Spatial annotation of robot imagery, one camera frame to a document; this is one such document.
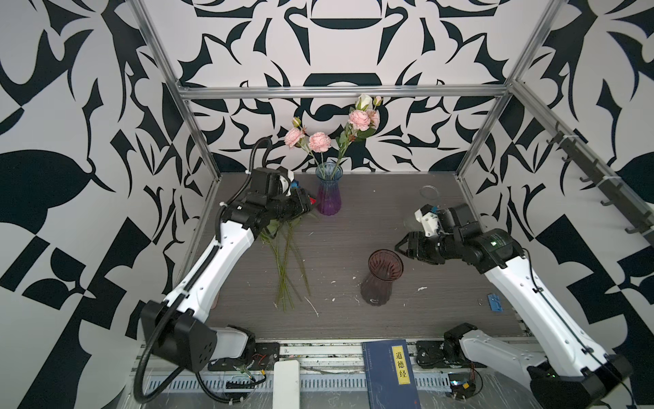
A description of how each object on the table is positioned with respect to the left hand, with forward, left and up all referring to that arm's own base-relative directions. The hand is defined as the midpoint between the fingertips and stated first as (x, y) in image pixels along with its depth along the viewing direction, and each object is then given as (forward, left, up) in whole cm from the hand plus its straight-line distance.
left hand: (312, 198), depth 75 cm
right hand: (-13, -24, -5) cm, 28 cm away
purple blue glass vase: (+17, -6, -18) cm, 25 cm away
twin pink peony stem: (+20, -2, +4) cm, 21 cm away
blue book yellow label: (-41, -20, -27) cm, 53 cm away
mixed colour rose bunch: (+6, +14, -29) cm, 33 cm away
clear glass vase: (+9, -40, -11) cm, 42 cm away
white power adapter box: (-42, +8, -25) cm, 50 cm away
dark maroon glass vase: (-16, -21, -13) cm, 29 cm away
